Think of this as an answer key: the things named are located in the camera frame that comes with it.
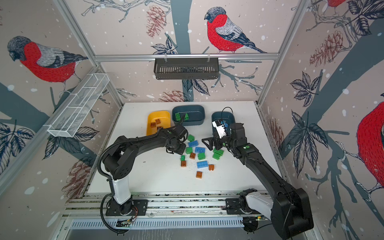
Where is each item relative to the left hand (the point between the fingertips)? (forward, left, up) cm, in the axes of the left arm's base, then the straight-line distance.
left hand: (180, 150), depth 92 cm
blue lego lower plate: (-8, -13, -2) cm, 16 cm away
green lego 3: (-4, -13, -1) cm, 14 cm away
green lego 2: (0, -5, -1) cm, 5 cm away
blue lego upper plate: (+5, -8, 0) cm, 9 cm away
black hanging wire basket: (+53, -12, +25) cm, 60 cm away
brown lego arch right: (-10, -18, -1) cm, 21 cm away
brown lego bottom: (-15, -11, -1) cm, 19 cm away
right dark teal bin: (+25, -33, +3) cm, 42 cm away
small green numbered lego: (-4, -1, -1) cm, 5 cm away
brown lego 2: (+21, +22, -2) cm, 31 cm away
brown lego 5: (-8, -2, -2) cm, 8 cm away
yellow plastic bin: (+28, +14, +1) cm, 31 cm away
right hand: (-1, -16, +16) cm, 22 cm away
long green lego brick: (+28, +4, 0) cm, 28 cm away
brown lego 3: (+18, +16, -1) cm, 25 cm away
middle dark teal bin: (+32, -10, -2) cm, 33 cm away
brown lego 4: (-3, -7, -1) cm, 8 cm away
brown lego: (+24, +18, -1) cm, 30 cm away
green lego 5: (-3, -22, -3) cm, 23 cm away
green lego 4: (-1, -25, -1) cm, 25 cm away
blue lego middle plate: (0, -12, 0) cm, 12 cm away
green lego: (+29, -3, -2) cm, 29 cm away
